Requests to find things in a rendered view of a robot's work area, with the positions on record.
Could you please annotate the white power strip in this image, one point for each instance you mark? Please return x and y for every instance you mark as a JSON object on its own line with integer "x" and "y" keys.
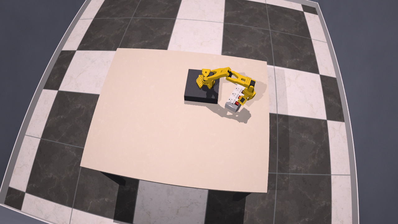
{"x": 232, "y": 103}

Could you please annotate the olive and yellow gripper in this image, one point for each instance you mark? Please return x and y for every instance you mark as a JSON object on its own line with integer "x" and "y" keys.
{"x": 247, "y": 94}

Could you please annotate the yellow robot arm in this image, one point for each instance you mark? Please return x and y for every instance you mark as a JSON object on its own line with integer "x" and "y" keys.
{"x": 208, "y": 77}

